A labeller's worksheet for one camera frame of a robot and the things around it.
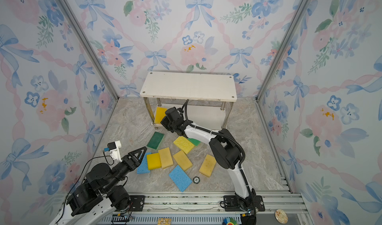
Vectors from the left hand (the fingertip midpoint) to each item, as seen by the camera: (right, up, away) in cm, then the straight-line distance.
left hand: (144, 149), depth 65 cm
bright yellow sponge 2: (-1, -12, +20) cm, 24 cm away
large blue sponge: (+15, -19, +15) cm, 28 cm away
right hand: (+1, +12, +26) cm, 29 cm away
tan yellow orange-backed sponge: (+30, -14, +20) cm, 39 cm away
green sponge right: (+23, -2, +30) cm, 37 cm away
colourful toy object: (+38, -34, +3) cm, 51 cm away
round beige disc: (+63, -33, +5) cm, 72 cm away
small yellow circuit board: (+8, -34, +3) cm, 35 cm away
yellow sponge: (+16, -13, +23) cm, 30 cm away
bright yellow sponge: (0, +15, +30) cm, 34 cm away
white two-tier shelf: (+26, +24, +9) cm, 36 cm away
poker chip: (+23, -21, +16) cm, 35 cm away
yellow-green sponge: (+16, -4, +27) cm, 32 cm away
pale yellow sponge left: (+5, -10, +23) cm, 25 cm away
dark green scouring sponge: (-2, -2, +30) cm, 30 cm away
